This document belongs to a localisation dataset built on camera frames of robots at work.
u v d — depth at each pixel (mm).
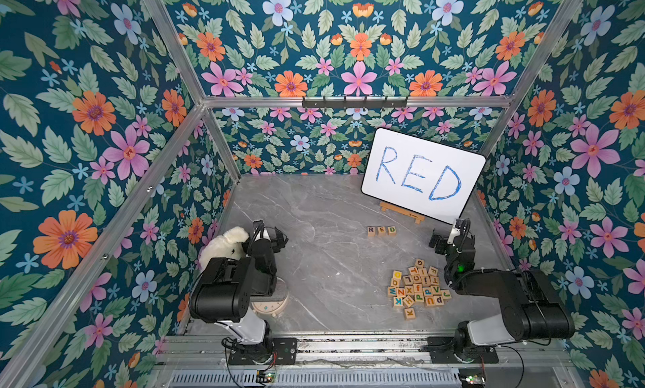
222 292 466
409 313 784
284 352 734
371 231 982
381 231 985
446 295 820
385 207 1057
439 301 805
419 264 885
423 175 943
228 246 757
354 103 929
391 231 982
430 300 810
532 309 446
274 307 798
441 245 841
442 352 734
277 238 884
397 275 863
